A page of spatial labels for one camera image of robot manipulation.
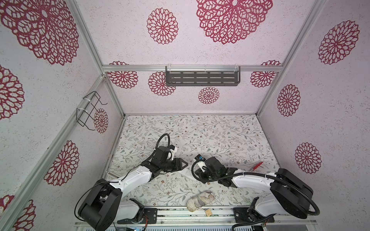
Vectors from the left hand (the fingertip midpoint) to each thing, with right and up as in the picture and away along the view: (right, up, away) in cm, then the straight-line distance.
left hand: (185, 167), depth 83 cm
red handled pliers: (+47, -1, +9) cm, 48 cm away
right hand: (+6, -2, +2) cm, 7 cm away
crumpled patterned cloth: (+8, -16, -7) cm, 19 cm away
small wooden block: (+12, -21, -8) cm, 26 cm away
